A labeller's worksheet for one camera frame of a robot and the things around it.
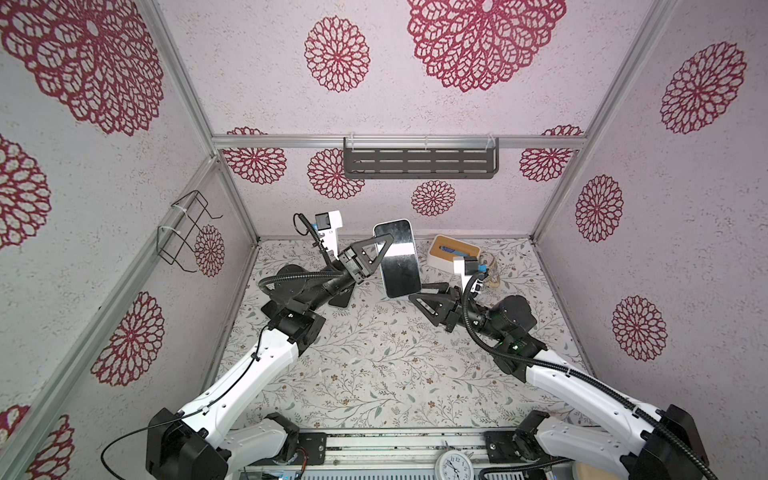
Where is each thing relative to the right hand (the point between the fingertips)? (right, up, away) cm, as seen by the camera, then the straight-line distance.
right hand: (415, 290), depth 59 cm
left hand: (-4, +9, -3) cm, 11 cm away
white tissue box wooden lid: (+18, +12, +53) cm, 57 cm away
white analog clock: (+10, -41, +9) cm, 43 cm away
